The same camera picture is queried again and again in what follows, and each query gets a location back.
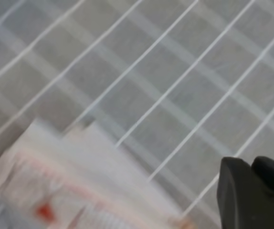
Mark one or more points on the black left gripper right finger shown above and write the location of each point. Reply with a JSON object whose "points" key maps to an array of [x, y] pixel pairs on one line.
{"points": [[273, 176]]}

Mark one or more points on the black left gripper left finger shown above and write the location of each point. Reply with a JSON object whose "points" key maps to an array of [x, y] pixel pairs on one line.
{"points": [[244, 201]]}

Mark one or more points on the grey checkered tablecloth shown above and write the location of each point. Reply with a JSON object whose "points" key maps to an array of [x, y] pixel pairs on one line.
{"points": [[176, 84]]}

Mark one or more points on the stack of books underneath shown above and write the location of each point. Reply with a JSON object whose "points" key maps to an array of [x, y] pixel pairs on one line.
{"points": [[80, 180]]}

